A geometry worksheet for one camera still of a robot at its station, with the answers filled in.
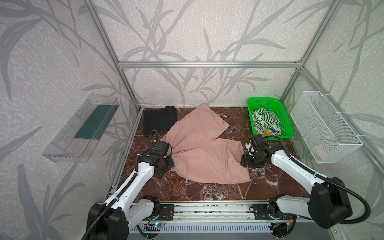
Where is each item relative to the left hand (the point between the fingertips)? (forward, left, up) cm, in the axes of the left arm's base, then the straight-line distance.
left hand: (173, 160), depth 83 cm
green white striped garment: (+33, -59, -2) cm, 68 cm away
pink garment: (+5, -15, -3) cm, 16 cm away
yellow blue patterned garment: (+24, -66, -4) cm, 71 cm away
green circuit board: (-30, +7, -10) cm, 32 cm away
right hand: (+2, -42, -1) cm, 42 cm away
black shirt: (+34, +14, -4) cm, 37 cm away
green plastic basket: (+47, -73, -2) cm, 87 cm away
